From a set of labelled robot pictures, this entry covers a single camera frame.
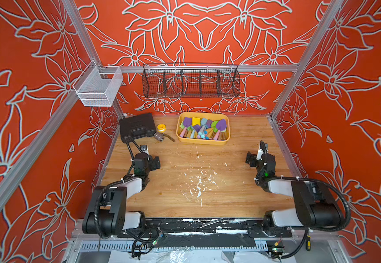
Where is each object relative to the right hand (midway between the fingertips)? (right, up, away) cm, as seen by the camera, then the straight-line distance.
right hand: (258, 151), depth 91 cm
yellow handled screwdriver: (+12, -37, -22) cm, 45 cm away
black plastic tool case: (-74, +14, +16) cm, 77 cm away
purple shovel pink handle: (-18, +15, +19) cm, 30 cm away
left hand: (-63, -3, +2) cm, 63 cm away
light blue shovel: (-29, +17, +20) cm, 39 cm away
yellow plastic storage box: (-25, +22, +23) cm, 41 cm away
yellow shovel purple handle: (-35, +18, +23) cm, 45 cm away
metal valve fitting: (-59, +8, +14) cm, 61 cm away
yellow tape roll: (-59, +14, +20) cm, 64 cm away
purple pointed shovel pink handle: (-41, +17, +21) cm, 49 cm away
